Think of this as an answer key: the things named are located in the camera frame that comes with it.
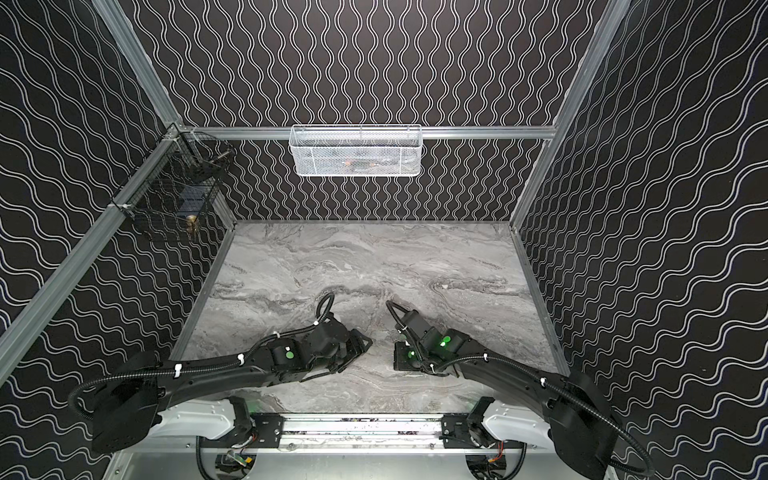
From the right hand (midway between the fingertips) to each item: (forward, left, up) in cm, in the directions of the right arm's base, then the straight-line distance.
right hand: (397, 360), depth 81 cm
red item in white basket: (+52, +15, +27) cm, 61 cm away
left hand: (-1, +4, +7) cm, 8 cm away
